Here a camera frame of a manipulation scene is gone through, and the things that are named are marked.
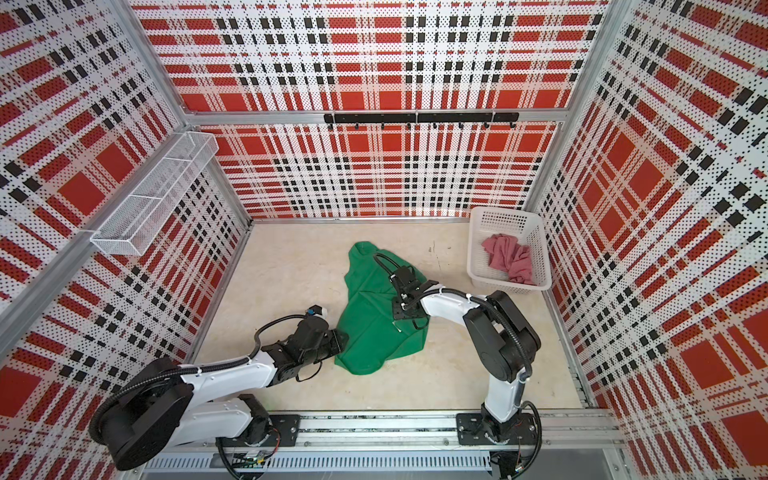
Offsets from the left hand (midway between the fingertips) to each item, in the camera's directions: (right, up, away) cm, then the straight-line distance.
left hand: (347, 342), depth 87 cm
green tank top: (+8, +1, +2) cm, 8 cm away
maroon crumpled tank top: (+53, +26, +16) cm, 61 cm away
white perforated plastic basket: (+65, +36, +25) cm, 78 cm away
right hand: (+17, +8, +6) cm, 20 cm away
